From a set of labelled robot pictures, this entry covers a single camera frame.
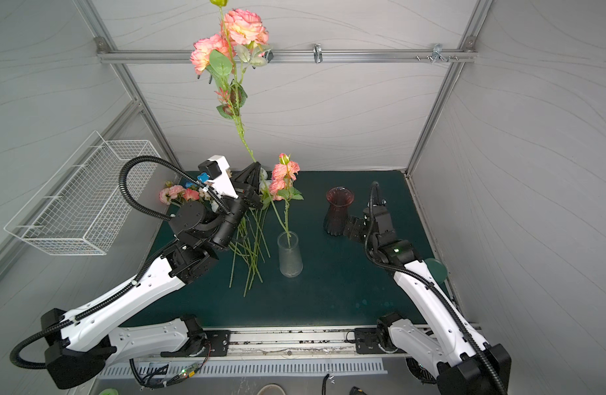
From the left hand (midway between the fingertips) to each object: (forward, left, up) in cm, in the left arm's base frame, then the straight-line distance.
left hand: (252, 165), depth 55 cm
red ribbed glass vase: (+15, -24, -30) cm, 41 cm away
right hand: (+3, -29, -28) cm, 40 cm away
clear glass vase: (-5, -7, -43) cm, 43 cm away
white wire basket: (-1, +51, -16) cm, 53 cm away
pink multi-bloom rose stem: (+3, -5, -13) cm, 14 cm away
